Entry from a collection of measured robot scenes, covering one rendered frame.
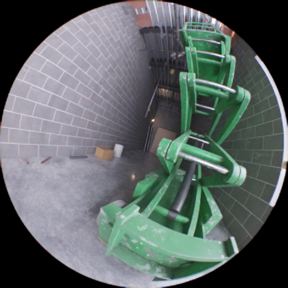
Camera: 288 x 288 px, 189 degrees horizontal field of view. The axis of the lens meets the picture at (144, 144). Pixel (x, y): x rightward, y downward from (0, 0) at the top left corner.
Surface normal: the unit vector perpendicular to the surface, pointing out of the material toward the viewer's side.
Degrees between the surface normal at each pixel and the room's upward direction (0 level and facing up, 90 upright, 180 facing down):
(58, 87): 90
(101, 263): 0
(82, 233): 0
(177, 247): 0
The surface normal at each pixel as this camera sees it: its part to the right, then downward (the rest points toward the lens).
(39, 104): 0.92, 0.33
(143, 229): 0.33, -0.94
